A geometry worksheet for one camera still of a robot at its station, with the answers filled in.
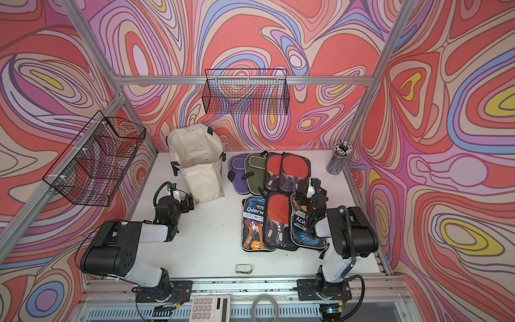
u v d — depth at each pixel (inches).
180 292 28.8
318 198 28.3
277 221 34.0
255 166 42.5
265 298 27.9
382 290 29.6
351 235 17.7
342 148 39.0
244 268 30.7
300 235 32.3
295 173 43.4
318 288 26.2
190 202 34.3
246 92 37.7
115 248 17.9
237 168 42.9
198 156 45.3
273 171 41.4
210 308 27.1
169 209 28.3
